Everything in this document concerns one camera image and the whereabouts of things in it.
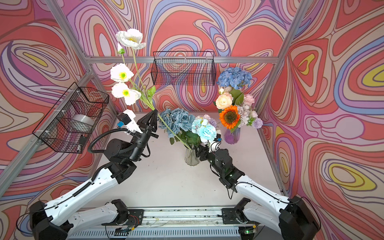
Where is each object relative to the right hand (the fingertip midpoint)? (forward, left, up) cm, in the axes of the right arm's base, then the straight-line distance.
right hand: (199, 145), depth 78 cm
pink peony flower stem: (+21, -28, +12) cm, 38 cm away
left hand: (-1, +17, +27) cm, 32 cm away
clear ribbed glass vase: (0, +5, -13) cm, 14 cm away
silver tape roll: (+5, +56, +14) cm, 58 cm away
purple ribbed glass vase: (+20, -26, -22) cm, 39 cm away
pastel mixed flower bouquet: (+10, -26, +10) cm, 30 cm away
